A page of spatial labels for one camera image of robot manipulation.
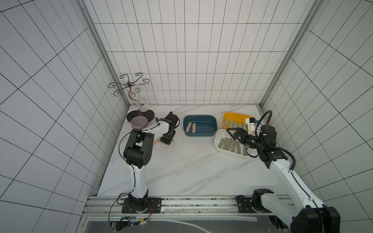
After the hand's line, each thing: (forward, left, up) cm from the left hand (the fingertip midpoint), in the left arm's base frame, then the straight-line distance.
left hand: (169, 139), depth 98 cm
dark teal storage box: (+12, -26, 0) cm, 29 cm away
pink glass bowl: (+12, +23, +4) cm, 26 cm away
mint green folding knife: (+16, -41, +1) cm, 44 cm away
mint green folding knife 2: (+14, -45, 0) cm, 47 cm away
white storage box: (0, -38, 0) cm, 38 cm away
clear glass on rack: (+14, +17, +20) cm, 30 cm away
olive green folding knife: (-3, -35, +1) cm, 35 cm away
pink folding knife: (+10, -13, +1) cm, 16 cm away
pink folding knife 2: (+10, -17, +1) cm, 19 cm away
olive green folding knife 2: (-2, -39, 0) cm, 39 cm away
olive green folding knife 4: (-4, -44, +1) cm, 44 cm away
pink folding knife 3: (-3, -3, +3) cm, 5 cm away
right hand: (-6, -37, +21) cm, 43 cm away
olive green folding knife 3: (-4, -41, +1) cm, 41 cm away
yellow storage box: (+17, -46, +2) cm, 48 cm away
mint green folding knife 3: (+13, -48, 0) cm, 50 cm away
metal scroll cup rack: (+20, +22, +30) cm, 42 cm away
